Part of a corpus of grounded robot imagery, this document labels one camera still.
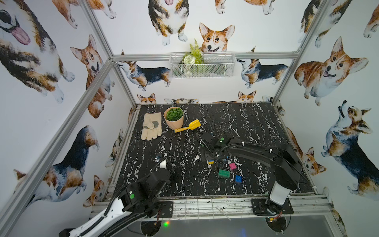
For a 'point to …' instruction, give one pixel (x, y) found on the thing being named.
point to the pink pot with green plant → (173, 117)
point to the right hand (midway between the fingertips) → (207, 156)
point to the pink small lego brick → (233, 166)
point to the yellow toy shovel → (193, 124)
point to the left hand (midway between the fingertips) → (176, 166)
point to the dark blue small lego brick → (238, 178)
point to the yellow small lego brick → (211, 162)
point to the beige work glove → (152, 126)
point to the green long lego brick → (223, 173)
